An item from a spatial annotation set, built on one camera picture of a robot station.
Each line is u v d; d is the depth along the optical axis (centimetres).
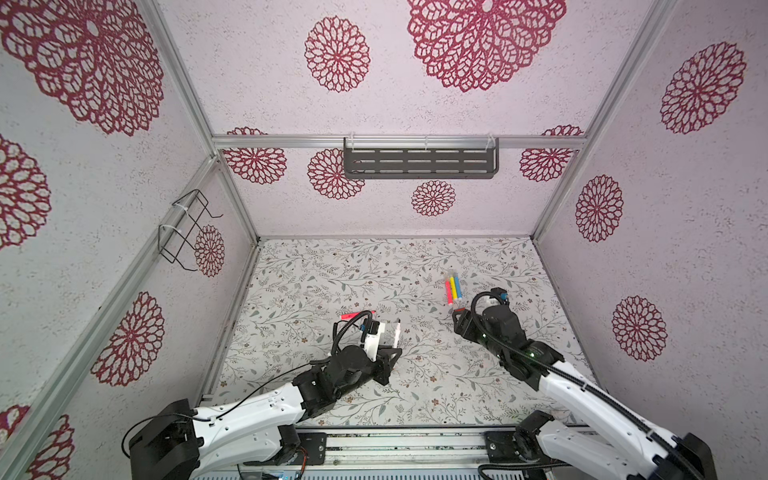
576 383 50
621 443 44
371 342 67
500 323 59
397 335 74
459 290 105
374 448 76
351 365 57
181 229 76
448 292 105
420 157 95
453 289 105
